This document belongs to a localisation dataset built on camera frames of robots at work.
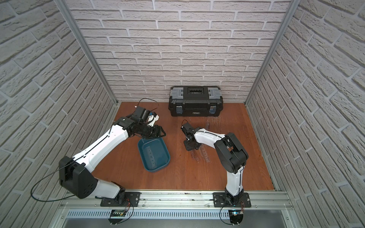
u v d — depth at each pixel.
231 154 0.49
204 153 0.90
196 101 0.98
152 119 0.69
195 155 0.90
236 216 0.70
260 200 0.76
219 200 0.73
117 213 0.72
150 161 0.87
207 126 1.06
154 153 0.91
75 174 0.40
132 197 0.74
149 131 0.68
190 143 0.82
